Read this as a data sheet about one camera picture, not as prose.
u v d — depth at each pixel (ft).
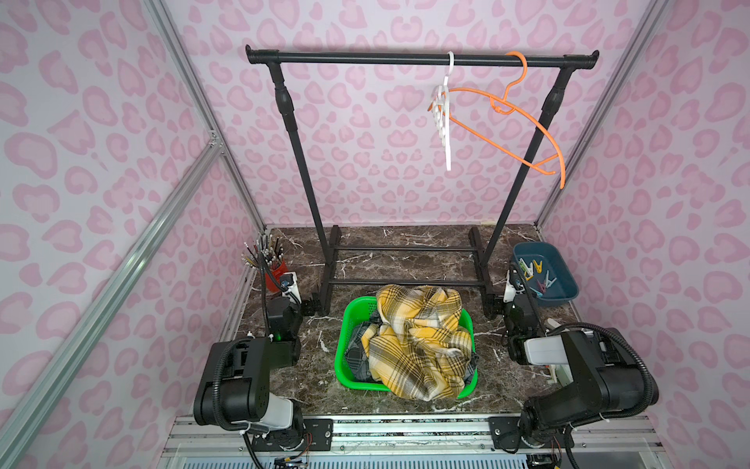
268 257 2.90
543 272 3.40
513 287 2.53
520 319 2.29
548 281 3.31
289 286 2.55
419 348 2.37
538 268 3.48
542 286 3.30
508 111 1.99
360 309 2.87
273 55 1.78
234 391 1.39
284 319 2.26
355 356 2.57
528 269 3.42
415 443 2.37
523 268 3.43
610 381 1.45
